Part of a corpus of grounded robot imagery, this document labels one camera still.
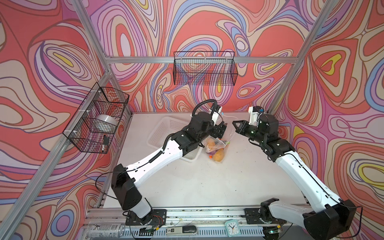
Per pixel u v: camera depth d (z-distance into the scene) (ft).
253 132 2.02
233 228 2.26
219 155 2.94
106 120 2.38
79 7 2.23
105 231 2.17
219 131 2.06
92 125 2.44
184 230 2.18
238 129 2.11
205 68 3.14
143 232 2.36
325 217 1.21
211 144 2.68
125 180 1.34
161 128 3.33
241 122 2.23
